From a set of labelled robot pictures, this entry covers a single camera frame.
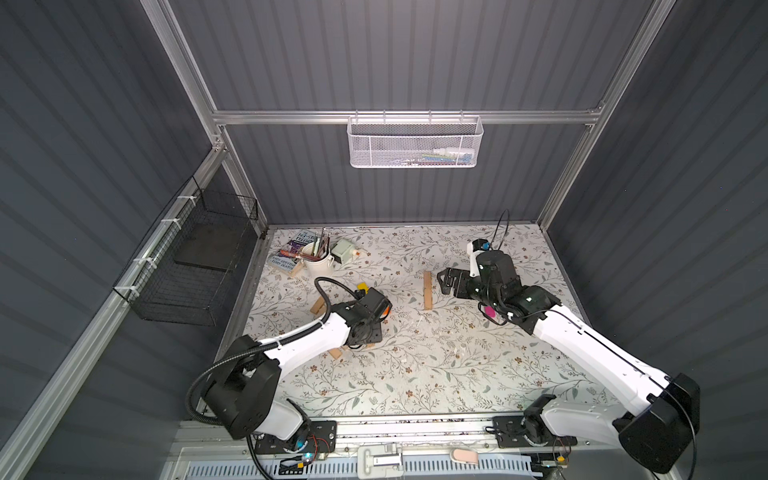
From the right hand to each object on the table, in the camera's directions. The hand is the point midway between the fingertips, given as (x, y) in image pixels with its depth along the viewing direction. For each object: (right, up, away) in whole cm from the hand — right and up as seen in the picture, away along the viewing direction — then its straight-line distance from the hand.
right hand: (456, 276), depth 77 cm
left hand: (-22, -18, +8) cm, 30 cm away
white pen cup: (-41, +4, +19) cm, 45 cm away
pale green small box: (-35, +7, +29) cm, 46 cm away
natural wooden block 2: (-33, -23, +9) cm, 42 cm away
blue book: (-54, +5, +29) cm, 62 cm away
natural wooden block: (-5, -9, +21) cm, 24 cm away
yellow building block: (-27, -5, +25) cm, 37 cm away
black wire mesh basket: (-73, +1, +5) cm, 73 cm away
